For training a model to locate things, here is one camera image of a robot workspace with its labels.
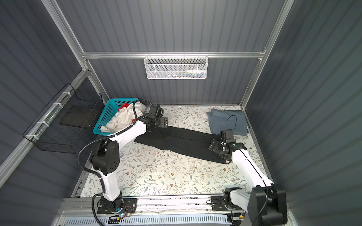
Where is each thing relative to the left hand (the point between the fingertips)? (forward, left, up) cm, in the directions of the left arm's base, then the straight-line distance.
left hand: (161, 120), depth 95 cm
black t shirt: (-14, -22, -9) cm, 28 cm away
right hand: (-22, -36, -4) cm, 42 cm away
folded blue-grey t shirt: (+4, -44, -7) cm, 45 cm away
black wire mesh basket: (-11, +48, +14) cm, 51 cm away
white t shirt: (+10, +30, -7) cm, 32 cm away
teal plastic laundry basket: (+22, +41, -6) cm, 47 cm away
